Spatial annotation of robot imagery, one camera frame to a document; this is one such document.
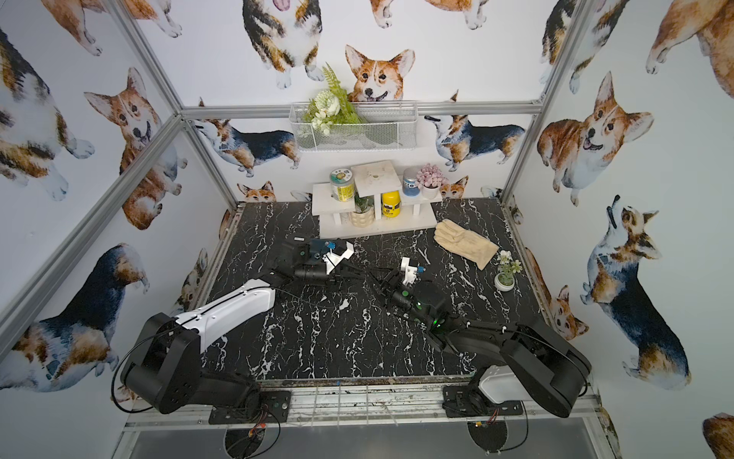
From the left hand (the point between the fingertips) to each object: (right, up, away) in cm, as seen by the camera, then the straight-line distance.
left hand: (359, 266), depth 79 cm
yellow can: (+9, +20, +31) cm, 38 cm away
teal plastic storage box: (-9, +6, -10) cm, 14 cm away
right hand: (+3, +1, -4) cm, 5 cm away
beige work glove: (+37, +5, +29) cm, 47 cm away
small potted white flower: (+46, -2, +12) cm, 47 cm away
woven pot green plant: (-1, +15, +28) cm, 32 cm away
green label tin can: (-7, +25, +17) cm, 31 cm away
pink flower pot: (+21, +27, +15) cm, 37 cm away
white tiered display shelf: (+5, +19, +31) cm, 37 cm away
